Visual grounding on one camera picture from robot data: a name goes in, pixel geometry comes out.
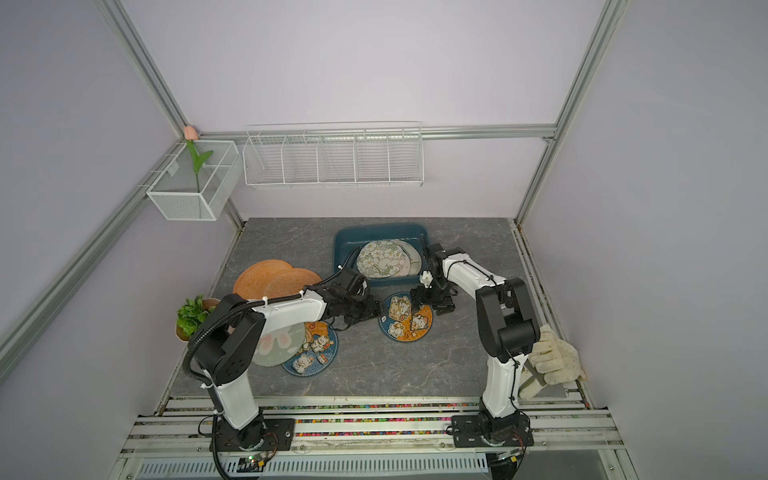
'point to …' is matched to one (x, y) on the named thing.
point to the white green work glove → (554, 359)
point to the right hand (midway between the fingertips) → (425, 309)
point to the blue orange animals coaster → (317, 350)
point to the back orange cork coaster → (250, 281)
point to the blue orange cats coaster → (397, 321)
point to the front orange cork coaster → (289, 282)
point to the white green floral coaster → (380, 258)
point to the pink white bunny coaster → (413, 255)
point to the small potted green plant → (192, 315)
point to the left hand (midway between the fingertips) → (379, 314)
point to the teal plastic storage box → (350, 237)
